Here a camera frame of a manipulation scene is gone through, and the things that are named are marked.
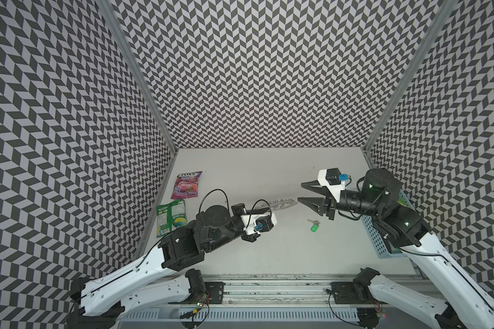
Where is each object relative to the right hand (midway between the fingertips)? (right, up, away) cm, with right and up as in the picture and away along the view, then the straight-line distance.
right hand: (302, 195), depth 58 cm
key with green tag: (+12, -18, +31) cm, 38 cm away
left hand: (-11, -4, +2) cm, 12 cm away
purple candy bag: (-48, -1, +41) cm, 63 cm away
